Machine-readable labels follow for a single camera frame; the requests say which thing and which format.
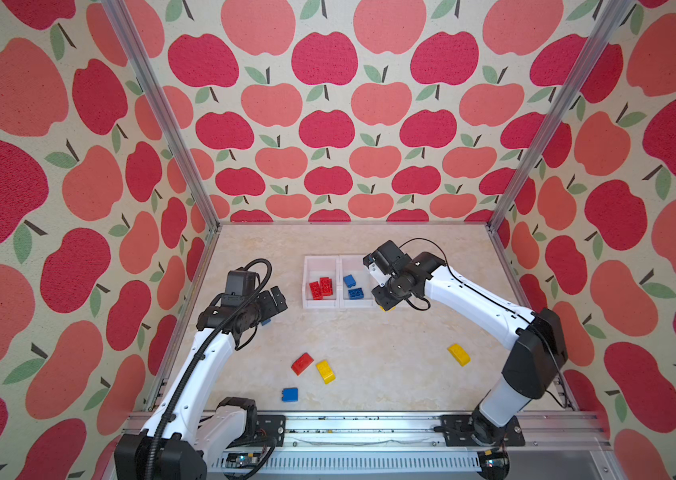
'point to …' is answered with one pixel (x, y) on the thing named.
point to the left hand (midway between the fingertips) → (277, 304)
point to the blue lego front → (290, 394)
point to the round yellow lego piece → (383, 309)
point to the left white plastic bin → (315, 267)
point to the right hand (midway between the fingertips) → (389, 293)
